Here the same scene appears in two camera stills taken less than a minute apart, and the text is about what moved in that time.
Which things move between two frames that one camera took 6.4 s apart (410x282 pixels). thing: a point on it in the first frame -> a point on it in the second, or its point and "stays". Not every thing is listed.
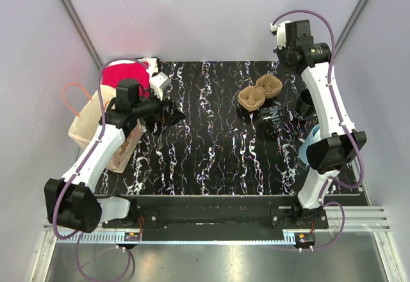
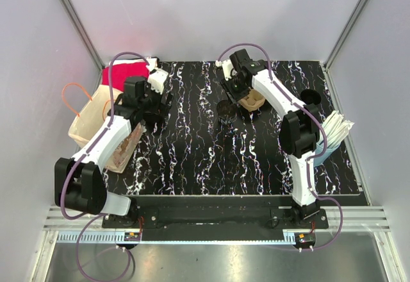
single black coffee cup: [275, 115] -> [226, 110]
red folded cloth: [112, 74] stays
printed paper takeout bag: [88, 125] stays
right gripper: [279, 52] -> [237, 97]
